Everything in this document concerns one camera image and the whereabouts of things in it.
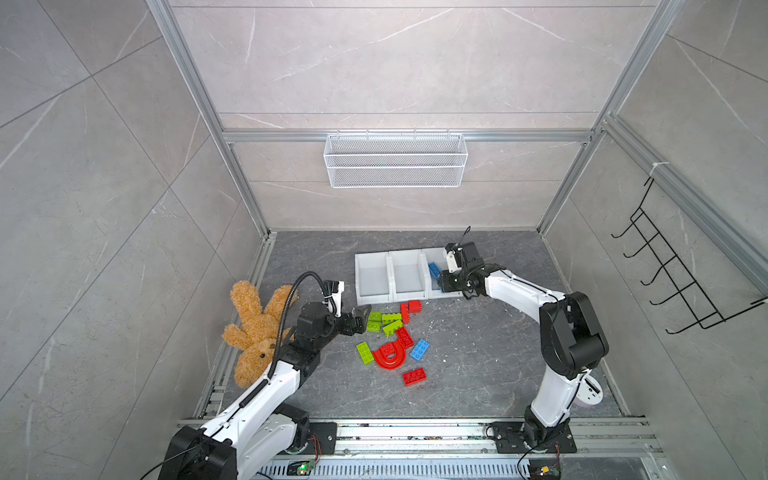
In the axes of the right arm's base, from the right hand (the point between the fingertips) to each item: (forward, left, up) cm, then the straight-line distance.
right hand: (442, 277), depth 97 cm
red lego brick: (-18, +14, -6) cm, 23 cm away
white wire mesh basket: (+33, +14, +23) cm, 43 cm away
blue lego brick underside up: (+4, +2, -2) cm, 5 cm away
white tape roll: (-36, -35, -5) cm, 50 cm away
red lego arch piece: (-24, +18, -7) cm, 30 cm away
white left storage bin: (+3, +23, -6) cm, 24 cm away
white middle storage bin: (+5, +11, -5) cm, 13 cm away
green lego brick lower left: (-14, +23, -6) cm, 28 cm away
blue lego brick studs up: (-22, +9, -6) cm, 24 cm away
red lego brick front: (-30, +11, -7) cm, 33 cm away
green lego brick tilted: (-16, +17, -4) cm, 24 cm away
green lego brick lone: (-23, +25, -5) cm, 35 cm away
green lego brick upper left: (-10, +22, -6) cm, 26 cm away
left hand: (-13, +27, +9) cm, 31 cm away
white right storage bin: (+10, +1, -4) cm, 11 cm away
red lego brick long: (-8, +13, -7) cm, 17 cm away
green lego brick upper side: (-12, +18, -5) cm, 22 cm away
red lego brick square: (-8, +9, -5) cm, 13 cm away
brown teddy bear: (-21, +55, +2) cm, 59 cm away
